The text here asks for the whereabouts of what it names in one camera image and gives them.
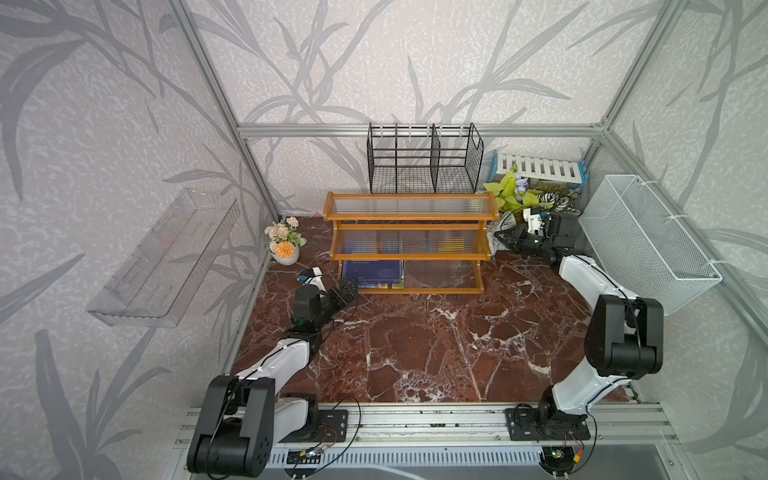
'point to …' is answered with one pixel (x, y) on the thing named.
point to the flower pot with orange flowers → (283, 242)
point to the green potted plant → (512, 195)
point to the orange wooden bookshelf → (412, 243)
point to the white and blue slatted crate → (567, 171)
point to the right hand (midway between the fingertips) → (494, 232)
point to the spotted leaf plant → (559, 196)
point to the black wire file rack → (423, 159)
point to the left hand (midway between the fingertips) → (351, 284)
